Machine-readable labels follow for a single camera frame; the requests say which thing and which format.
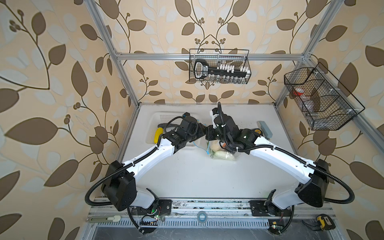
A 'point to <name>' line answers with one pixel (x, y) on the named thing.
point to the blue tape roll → (202, 216)
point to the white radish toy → (223, 155)
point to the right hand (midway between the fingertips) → (205, 130)
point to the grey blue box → (266, 131)
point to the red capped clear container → (299, 92)
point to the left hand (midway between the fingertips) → (208, 128)
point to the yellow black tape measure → (258, 131)
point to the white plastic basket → (153, 119)
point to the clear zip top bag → (237, 155)
